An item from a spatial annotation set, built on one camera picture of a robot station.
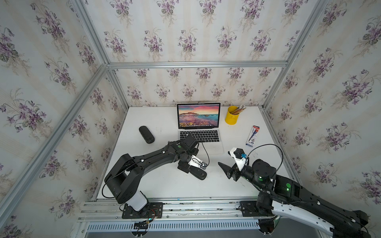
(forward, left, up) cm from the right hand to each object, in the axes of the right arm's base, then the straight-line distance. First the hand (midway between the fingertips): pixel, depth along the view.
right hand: (226, 158), depth 67 cm
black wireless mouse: (+1, +12, -22) cm, 25 cm away
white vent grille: (-25, +46, -23) cm, 57 cm away
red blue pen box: (+28, -26, -22) cm, 44 cm away
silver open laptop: (+36, +10, -17) cm, 41 cm away
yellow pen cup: (+39, -11, -17) cm, 44 cm away
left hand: (+8, +16, -18) cm, 25 cm away
